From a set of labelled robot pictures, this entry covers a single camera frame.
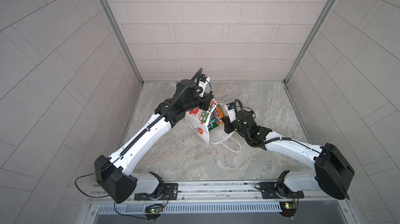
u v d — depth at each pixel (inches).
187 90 20.0
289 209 26.8
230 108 27.3
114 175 14.4
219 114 32.5
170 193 27.8
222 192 28.4
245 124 23.6
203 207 26.8
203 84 24.0
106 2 30.5
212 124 34.5
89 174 14.5
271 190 27.9
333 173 15.7
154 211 25.4
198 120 29.7
